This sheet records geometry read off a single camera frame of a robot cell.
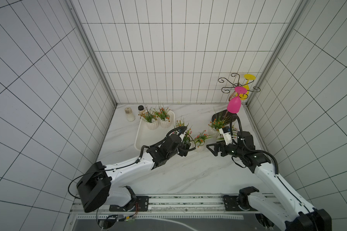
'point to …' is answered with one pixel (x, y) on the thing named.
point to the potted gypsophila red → (150, 117)
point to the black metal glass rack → (235, 83)
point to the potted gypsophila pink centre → (186, 139)
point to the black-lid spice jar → (140, 108)
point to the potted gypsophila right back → (219, 122)
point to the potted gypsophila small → (200, 141)
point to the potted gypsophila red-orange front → (165, 119)
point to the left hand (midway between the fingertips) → (181, 143)
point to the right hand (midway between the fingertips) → (213, 141)
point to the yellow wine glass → (247, 77)
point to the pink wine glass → (233, 105)
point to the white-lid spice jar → (130, 115)
